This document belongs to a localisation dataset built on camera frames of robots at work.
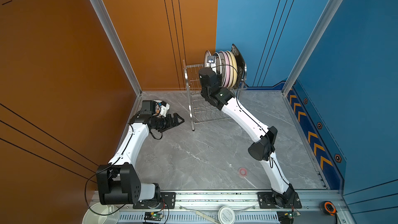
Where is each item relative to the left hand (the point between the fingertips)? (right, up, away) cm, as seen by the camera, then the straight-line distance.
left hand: (178, 121), depth 82 cm
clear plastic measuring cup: (-16, -22, -39) cm, 47 cm away
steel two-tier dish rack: (+12, +5, +20) cm, 24 cm away
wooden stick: (+18, -43, -14) cm, 49 cm away
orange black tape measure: (+70, -37, -14) cm, 80 cm away
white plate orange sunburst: (-8, +5, -11) cm, 15 cm away
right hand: (+18, +27, -4) cm, 33 cm away
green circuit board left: (-9, -42, -12) cm, 45 cm away
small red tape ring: (+35, -27, 0) cm, 44 cm away
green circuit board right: (+52, -42, -12) cm, 68 cm away
